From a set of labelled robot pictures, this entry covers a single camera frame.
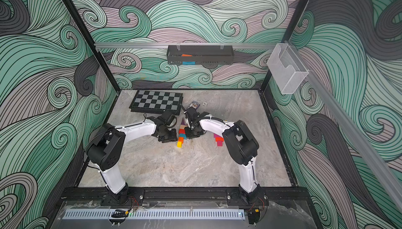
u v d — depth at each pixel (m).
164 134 0.78
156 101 1.08
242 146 0.50
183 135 0.83
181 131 0.97
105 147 0.48
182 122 0.98
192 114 0.76
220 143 0.92
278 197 0.74
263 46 0.98
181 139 0.92
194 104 1.10
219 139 0.93
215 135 0.60
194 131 0.79
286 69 0.77
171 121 0.80
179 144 0.90
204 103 1.12
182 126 0.98
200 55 1.01
